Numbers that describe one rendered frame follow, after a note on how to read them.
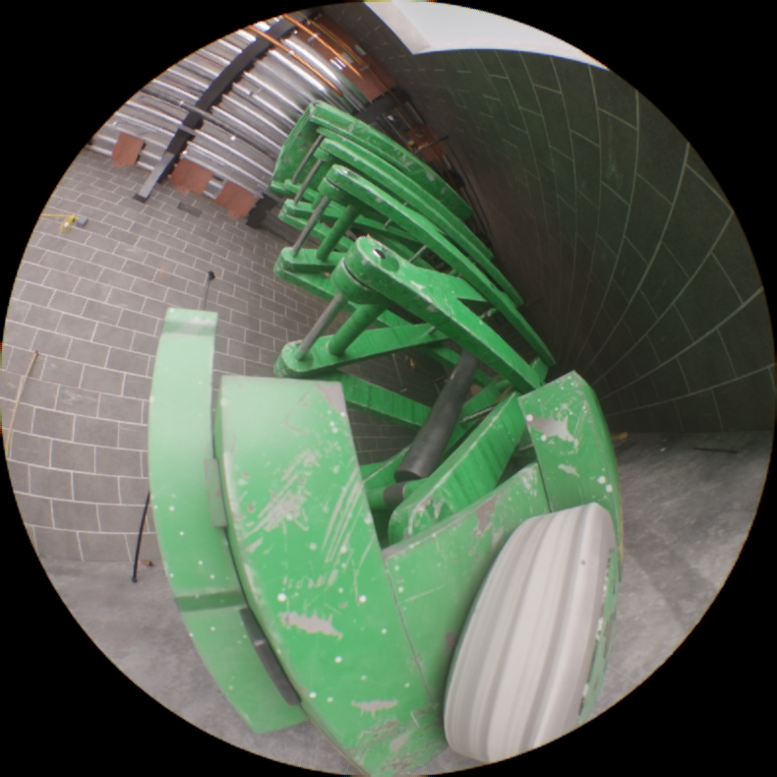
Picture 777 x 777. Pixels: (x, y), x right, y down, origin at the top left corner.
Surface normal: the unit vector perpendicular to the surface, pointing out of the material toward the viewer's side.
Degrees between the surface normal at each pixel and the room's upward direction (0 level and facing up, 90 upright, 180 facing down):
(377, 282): 161
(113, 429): 90
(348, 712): 90
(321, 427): 90
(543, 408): 90
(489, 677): 53
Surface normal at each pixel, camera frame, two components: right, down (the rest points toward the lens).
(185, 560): 0.62, -0.41
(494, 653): -0.72, -0.64
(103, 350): 0.80, -0.38
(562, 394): -0.75, -0.04
